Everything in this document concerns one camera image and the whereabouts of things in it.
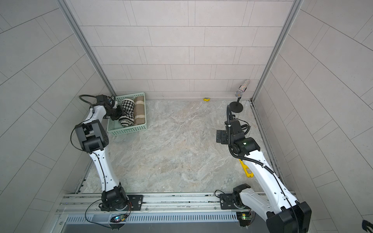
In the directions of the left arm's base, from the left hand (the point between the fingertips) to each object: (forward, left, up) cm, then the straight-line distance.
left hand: (128, 109), depth 104 cm
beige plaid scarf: (-2, -9, +1) cm, 9 cm away
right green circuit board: (-63, -72, -4) cm, 96 cm away
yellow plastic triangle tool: (-39, -77, -4) cm, 87 cm away
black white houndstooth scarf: (-11, -4, +3) cm, 12 cm away
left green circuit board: (-64, -14, -2) cm, 65 cm away
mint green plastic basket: (-14, +6, -3) cm, 16 cm away
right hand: (-26, -65, +12) cm, 71 cm away
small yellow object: (+14, -58, -3) cm, 60 cm away
